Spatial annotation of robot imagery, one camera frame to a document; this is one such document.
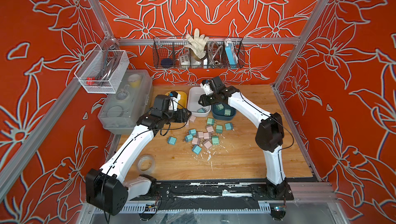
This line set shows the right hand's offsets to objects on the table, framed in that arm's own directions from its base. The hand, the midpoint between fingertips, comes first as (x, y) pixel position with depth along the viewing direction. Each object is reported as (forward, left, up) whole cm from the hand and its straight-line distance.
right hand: (197, 100), depth 89 cm
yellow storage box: (+8, +10, -13) cm, 18 cm away
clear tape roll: (-32, +27, -17) cm, 45 cm away
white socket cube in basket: (+22, +8, +13) cm, 27 cm away
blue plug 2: (+4, -3, -16) cm, 17 cm away
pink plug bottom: (-20, -7, -16) cm, 26 cm away
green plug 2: (-17, -11, -16) cm, 26 cm away
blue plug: (-18, +15, -15) cm, 28 cm away
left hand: (-12, +5, +5) cm, 14 cm away
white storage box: (+18, +3, -16) cm, 24 cm away
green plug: (-10, -14, -16) cm, 23 cm away
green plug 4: (+2, -20, -14) cm, 25 cm away
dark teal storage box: (+1, -15, -16) cm, 22 cm away
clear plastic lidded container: (-8, +44, -1) cm, 44 cm away
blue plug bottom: (-23, 0, -15) cm, 28 cm away
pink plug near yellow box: (-3, +3, -15) cm, 16 cm away
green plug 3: (+6, -15, -14) cm, 21 cm away
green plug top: (-5, -9, -15) cm, 18 cm away
